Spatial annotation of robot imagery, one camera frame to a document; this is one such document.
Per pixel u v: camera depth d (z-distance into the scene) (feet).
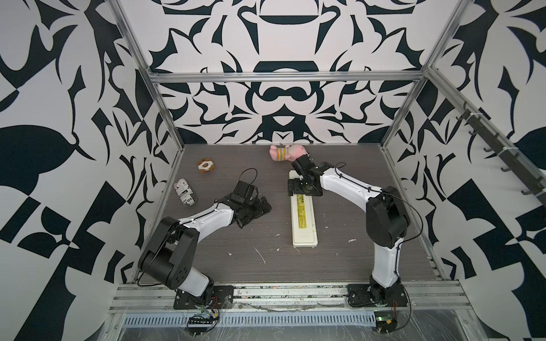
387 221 1.68
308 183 2.25
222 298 2.44
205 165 3.53
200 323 2.39
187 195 3.16
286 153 3.55
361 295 2.45
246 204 2.54
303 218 2.72
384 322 2.33
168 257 1.44
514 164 1.81
